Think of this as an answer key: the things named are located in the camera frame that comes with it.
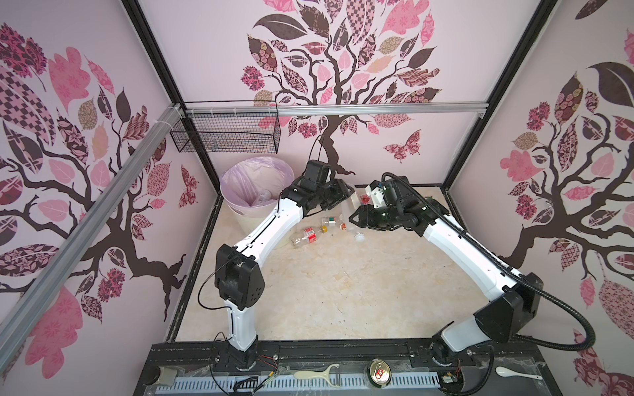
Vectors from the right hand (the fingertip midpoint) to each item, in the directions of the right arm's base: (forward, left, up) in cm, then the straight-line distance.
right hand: (355, 217), depth 76 cm
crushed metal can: (-40, -4, -15) cm, 43 cm away
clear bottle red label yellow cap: (+7, +17, -22) cm, 28 cm away
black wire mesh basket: (+39, +46, +8) cm, 61 cm away
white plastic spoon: (-39, -43, -26) cm, 64 cm away
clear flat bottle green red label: (+15, +7, -22) cm, 28 cm away
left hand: (+9, +1, +1) cm, 9 cm away
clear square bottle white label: (+6, +2, -2) cm, 6 cm away
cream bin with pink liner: (+23, +39, -9) cm, 47 cm away
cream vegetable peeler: (-39, +8, -26) cm, 47 cm away
